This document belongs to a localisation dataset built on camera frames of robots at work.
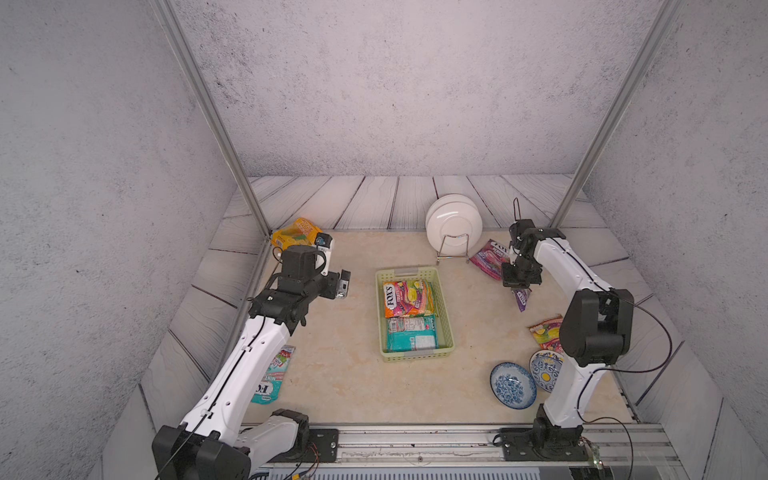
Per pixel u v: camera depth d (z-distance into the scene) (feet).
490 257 3.61
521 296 3.00
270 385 2.67
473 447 2.43
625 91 2.73
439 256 3.63
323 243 2.16
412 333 2.99
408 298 3.15
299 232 3.76
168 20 2.32
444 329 3.07
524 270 2.55
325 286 2.23
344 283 2.30
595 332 1.64
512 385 2.70
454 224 3.36
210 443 1.24
